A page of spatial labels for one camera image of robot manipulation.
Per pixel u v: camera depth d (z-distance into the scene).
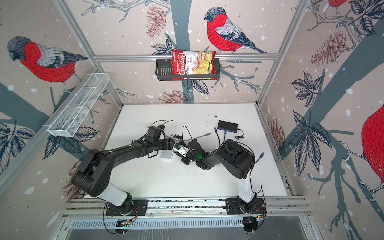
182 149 0.79
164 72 0.95
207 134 1.01
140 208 0.73
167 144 0.82
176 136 1.01
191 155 0.75
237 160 0.52
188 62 0.88
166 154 0.90
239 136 0.99
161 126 0.84
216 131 1.04
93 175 0.45
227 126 1.05
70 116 0.73
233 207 0.73
